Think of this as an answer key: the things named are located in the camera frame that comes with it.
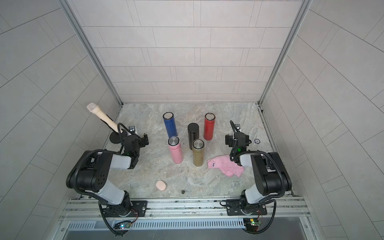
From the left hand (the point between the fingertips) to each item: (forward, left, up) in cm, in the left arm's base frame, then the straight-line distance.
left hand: (140, 132), depth 95 cm
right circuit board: (-46, -63, -3) cm, 78 cm away
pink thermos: (-16, -25, +16) cm, 34 cm away
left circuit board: (-48, -6, -1) cm, 48 cm away
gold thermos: (-20, -37, +15) cm, 45 cm away
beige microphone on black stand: (-1, +15, -3) cm, 16 cm away
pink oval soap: (-31, -18, -3) cm, 36 cm away
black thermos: (-8, -35, +13) cm, 38 cm away
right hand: (0, -62, 0) cm, 62 cm away
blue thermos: (-1, -21, +17) cm, 27 cm away
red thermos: (-2, -44, +10) cm, 45 cm away
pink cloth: (-21, -54, -1) cm, 58 cm away
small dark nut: (-34, -30, -3) cm, 45 cm away
